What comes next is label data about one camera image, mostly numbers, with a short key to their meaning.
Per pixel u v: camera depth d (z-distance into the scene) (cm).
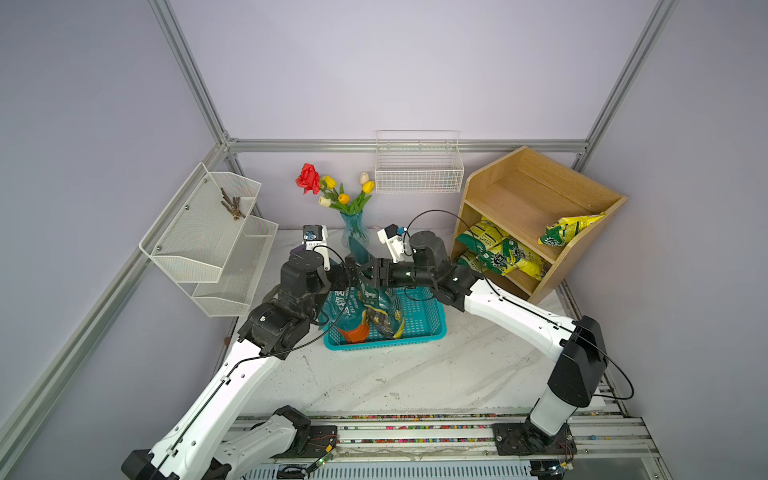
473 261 104
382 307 65
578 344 45
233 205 86
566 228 69
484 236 93
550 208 83
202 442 37
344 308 74
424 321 95
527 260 84
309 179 82
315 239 55
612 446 74
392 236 66
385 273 63
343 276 59
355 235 109
